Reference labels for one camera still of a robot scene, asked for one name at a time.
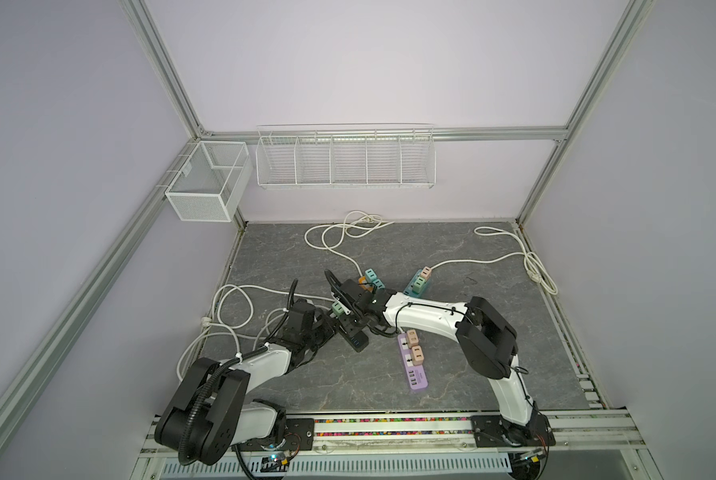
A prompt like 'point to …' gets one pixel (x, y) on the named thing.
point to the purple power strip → (416, 373)
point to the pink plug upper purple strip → (412, 337)
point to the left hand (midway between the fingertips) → (340, 327)
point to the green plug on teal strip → (418, 285)
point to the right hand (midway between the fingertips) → (348, 321)
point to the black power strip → (355, 334)
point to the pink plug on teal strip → (425, 272)
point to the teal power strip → (409, 284)
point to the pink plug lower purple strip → (417, 355)
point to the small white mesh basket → (213, 182)
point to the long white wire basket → (346, 156)
